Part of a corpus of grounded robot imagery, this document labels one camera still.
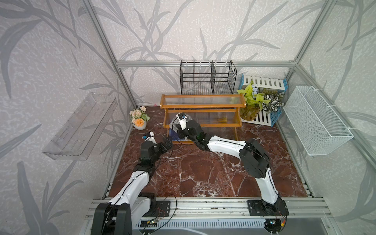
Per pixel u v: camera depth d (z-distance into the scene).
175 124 0.87
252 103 0.93
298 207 0.75
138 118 0.99
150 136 0.74
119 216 0.40
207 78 1.05
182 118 0.75
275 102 0.89
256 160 0.52
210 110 1.19
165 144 0.77
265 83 0.97
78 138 0.68
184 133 0.77
